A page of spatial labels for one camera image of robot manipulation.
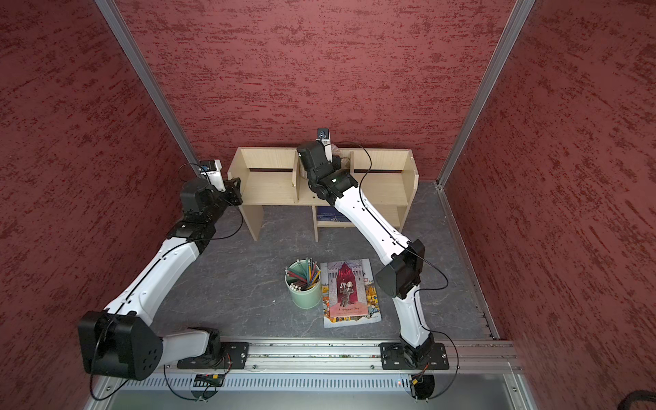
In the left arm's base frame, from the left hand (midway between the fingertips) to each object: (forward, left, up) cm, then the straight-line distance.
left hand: (238, 184), depth 79 cm
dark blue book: (-1, -29, -14) cm, 32 cm away
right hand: (+7, -28, +4) cm, 29 cm away
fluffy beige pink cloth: (+4, -34, +6) cm, 35 cm away
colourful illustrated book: (-24, -36, -28) cm, 52 cm away
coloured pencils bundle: (-22, -21, -18) cm, 36 cm away
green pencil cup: (-28, -23, -24) cm, 43 cm away
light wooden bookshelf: (+7, -9, -4) cm, 12 cm away
